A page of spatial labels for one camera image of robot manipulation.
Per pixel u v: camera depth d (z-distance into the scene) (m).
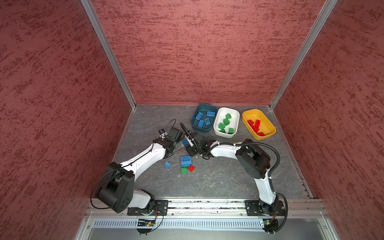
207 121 1.10
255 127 1.06
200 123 1.07
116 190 0.42
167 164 0.86
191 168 0.86
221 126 1.07
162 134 0.79
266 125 1.07
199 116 1.11
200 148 0.74
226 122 1.08
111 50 0.89
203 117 1.13
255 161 0.52
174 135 0.68
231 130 1.03
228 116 1.13
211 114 1.14
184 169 0.85
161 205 0.75
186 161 0.88
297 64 0.95
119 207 0.42
